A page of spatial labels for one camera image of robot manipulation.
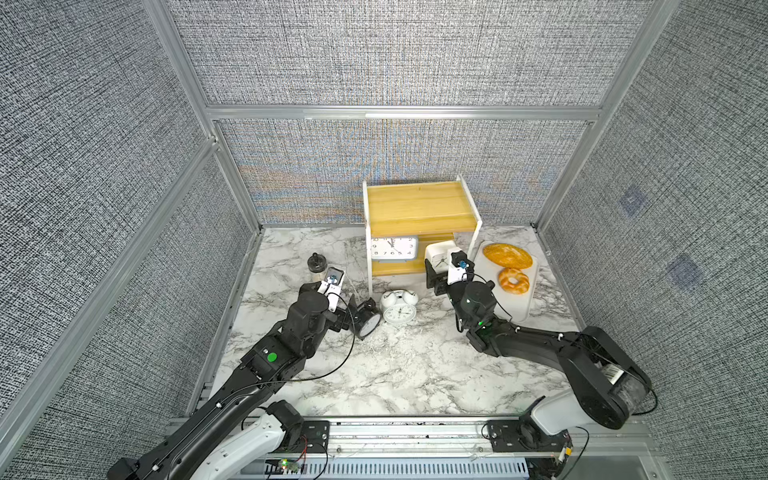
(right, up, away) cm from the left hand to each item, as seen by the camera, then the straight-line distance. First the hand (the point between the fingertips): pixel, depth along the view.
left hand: (340, 287), depth 72 cm
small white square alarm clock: (+24, +7, +6) cm, 26 cm away
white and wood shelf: (+23, +19, +7) cm, 31 cm away
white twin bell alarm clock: (+15, -7, +16) cm, 23 cm away
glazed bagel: (+55, -1, +30) cm, 63 cm away
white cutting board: (+54, -9, +25) cm, 60 cm away
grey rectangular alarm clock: (+13, +10, +14) cm, 22 cm away
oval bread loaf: (+54, +8, +32) cm, 63 cm away
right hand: (+27, +9, +9) cm, 30 cm away
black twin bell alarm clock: (+6, -10, +13) cm, 18 cm away
